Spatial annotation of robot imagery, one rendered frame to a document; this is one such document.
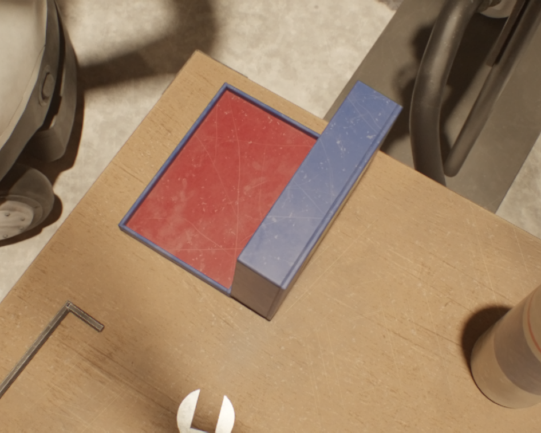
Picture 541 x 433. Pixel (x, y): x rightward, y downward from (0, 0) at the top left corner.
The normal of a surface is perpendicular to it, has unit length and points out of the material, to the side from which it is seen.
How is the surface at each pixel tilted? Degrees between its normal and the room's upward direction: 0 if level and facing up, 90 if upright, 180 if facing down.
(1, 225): 92
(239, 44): 0
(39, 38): 89
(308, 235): 6
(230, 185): 0
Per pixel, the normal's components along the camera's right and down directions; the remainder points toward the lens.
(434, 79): -0.01, 0.27
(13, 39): 0.84, -0.07
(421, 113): -0.53, 0.33
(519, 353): -0.92, 0.37
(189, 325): 0.00, -0.37
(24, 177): 0.72, -0.33
